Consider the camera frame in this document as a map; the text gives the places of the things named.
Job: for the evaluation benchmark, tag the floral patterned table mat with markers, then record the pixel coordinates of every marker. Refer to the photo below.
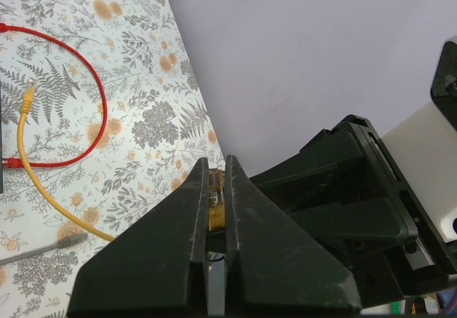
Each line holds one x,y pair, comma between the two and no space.
118,119

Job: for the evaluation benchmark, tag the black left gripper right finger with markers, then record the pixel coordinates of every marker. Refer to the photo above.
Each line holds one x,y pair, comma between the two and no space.
273,267

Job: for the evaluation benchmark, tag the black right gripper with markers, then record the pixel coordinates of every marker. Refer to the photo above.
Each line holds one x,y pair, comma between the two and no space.
369,217

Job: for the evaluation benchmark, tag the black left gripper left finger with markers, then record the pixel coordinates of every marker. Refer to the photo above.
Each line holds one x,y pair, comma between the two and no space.
158,267

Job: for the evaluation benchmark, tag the black network switch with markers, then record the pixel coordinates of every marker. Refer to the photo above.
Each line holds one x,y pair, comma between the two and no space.
1,148

